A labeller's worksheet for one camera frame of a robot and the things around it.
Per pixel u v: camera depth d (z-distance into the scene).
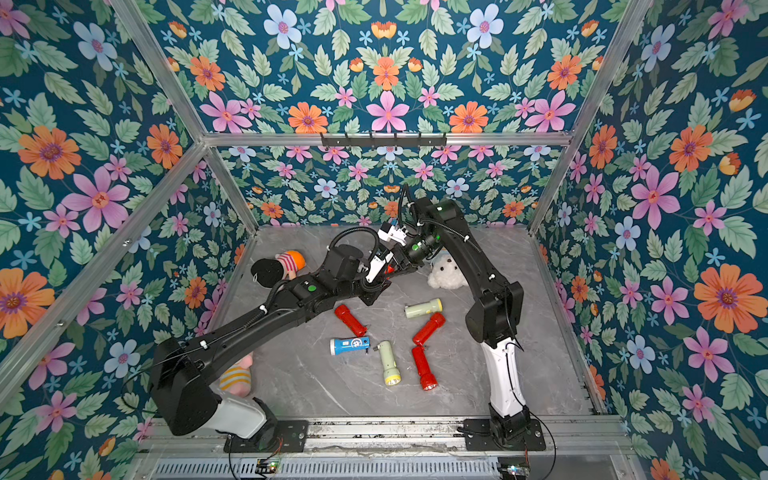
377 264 0.68
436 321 0.91
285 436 0.73
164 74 0.77
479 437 0.73
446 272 0.96
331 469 0.70
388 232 0.75
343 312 0.92
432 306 0.93
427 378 0.80
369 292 0.69
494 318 0.54
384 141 0.93
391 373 0.80
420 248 0.70
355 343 0.86
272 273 0.96
